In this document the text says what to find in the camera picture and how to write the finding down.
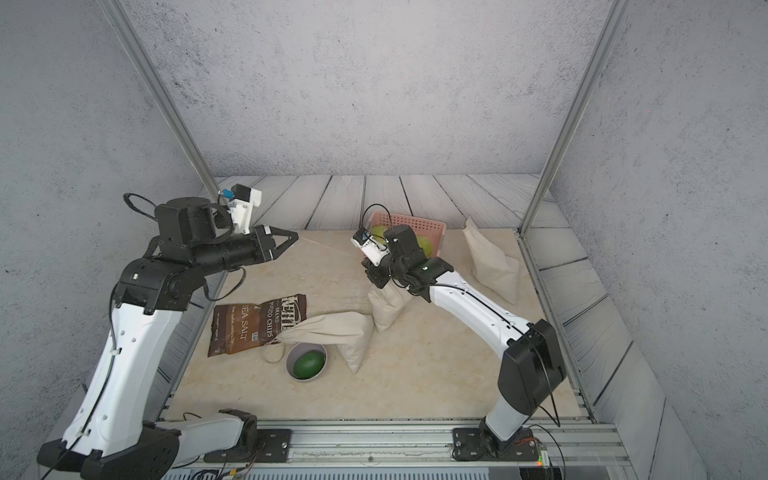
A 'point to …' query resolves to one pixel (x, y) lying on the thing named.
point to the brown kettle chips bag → (236, 328)
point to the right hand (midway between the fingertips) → (370, 260)
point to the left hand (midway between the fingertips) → (298, 234)
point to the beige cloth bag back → (490, 265)
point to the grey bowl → (298, 348)
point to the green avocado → (308, 364)
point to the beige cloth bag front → (350, 331)
